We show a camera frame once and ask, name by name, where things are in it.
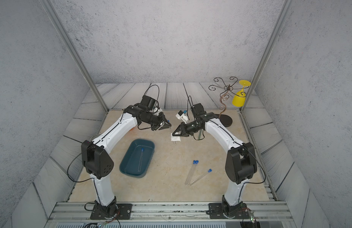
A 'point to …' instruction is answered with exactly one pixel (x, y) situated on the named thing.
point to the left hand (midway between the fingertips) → (174, 125)
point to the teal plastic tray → (130, 163)
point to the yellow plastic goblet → (239, 101)
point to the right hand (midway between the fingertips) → (174, 135)
